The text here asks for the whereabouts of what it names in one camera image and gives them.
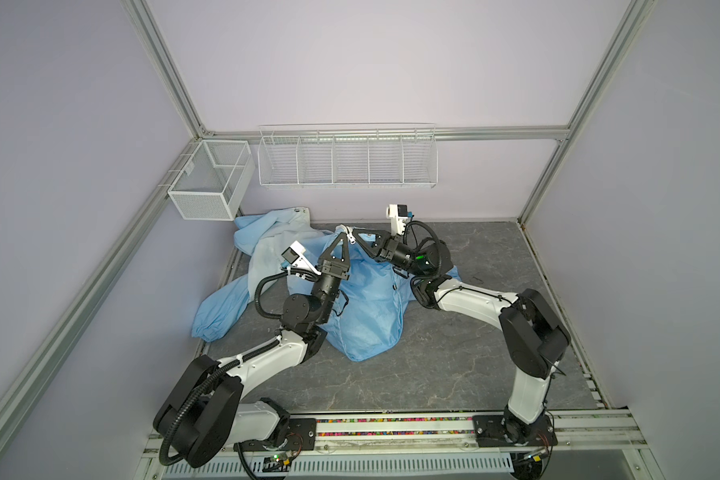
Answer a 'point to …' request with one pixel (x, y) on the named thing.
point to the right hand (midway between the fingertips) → (353, 237)
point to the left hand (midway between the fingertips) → (352, 238)
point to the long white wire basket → (348, 155)
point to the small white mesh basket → (213, 180)
